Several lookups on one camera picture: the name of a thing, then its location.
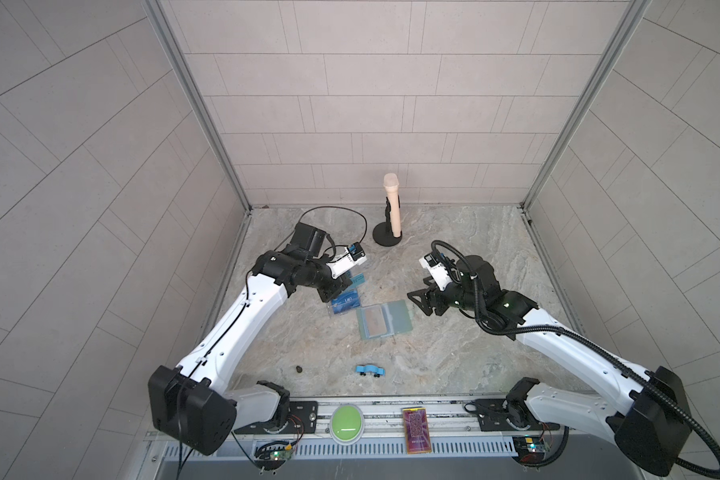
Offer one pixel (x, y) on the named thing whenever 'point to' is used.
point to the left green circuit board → (275, 454)
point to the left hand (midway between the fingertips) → (353, 276)
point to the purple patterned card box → (417, 430)
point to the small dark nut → (299, 369)
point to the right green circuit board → (529, 449)
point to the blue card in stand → (346, 301)
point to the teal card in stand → (357, 279)
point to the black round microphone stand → (383, 234)
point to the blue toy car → (370, 369)
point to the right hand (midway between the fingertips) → (415, 291)
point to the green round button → (347, 424)
